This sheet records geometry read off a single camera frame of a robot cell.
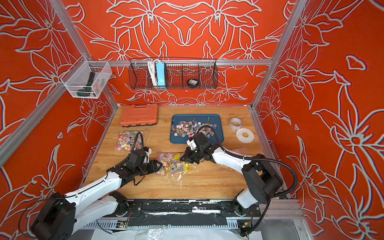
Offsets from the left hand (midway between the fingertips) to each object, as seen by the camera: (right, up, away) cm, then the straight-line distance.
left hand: (160, 164), depth 85 cm
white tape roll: (+55, +15, +16) cm, 60 cm away
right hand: (+11, +5, -4) cm, 13 cm away
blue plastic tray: (+28, +27, +26) cm, 47 cm away
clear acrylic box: (-48, +52, +7) cm, 71 cm away
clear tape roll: (+51, +23, +22) cm, 60 cm away
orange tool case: (-21, +30, +23) cm, 43 cm away
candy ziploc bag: (+6, +1, +1) cm, 6 cm away
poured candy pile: (+17, +20, +18) cm, 32 cm away
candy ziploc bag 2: (-26, +13, +13) cm, 32 cm away
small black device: (+19, +51, +11) cm, 55 cm away
